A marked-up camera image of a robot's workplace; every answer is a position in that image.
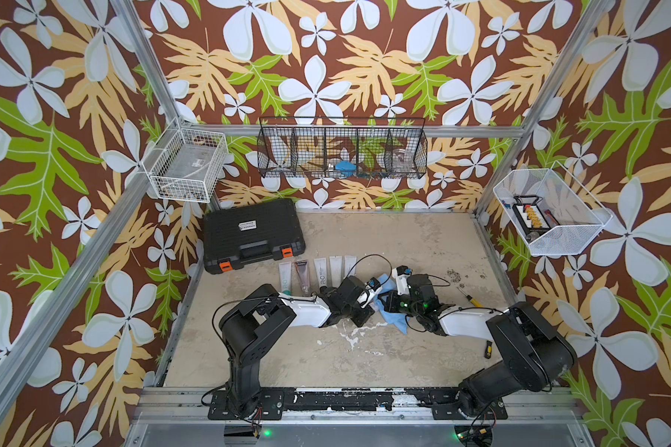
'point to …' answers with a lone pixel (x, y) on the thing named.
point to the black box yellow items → (528, 212)
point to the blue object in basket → (347, 168)
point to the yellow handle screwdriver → (472, 300)
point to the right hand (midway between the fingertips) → (376, 296)
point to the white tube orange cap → (335, 269)
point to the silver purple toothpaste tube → (302, 270)
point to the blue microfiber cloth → (386, 286)
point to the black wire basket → (342, 147)
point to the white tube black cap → (321, 267)
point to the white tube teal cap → (285, 273)
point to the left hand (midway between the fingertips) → (373, 304)
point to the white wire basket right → (554, 215)
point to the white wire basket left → (184, 164)
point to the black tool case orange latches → (240, 237)
